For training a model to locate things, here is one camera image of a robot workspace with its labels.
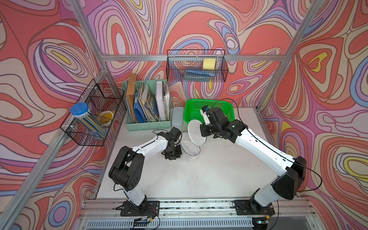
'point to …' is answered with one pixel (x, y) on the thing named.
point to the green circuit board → (141, 222)
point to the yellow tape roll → (106, 117)
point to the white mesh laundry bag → (193, 139)
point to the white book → (162, 99)
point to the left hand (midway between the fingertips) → (181, 157)
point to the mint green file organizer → (153, 105)
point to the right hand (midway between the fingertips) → (202, 130)
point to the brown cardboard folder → (131, 86)
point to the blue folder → (139, 112)
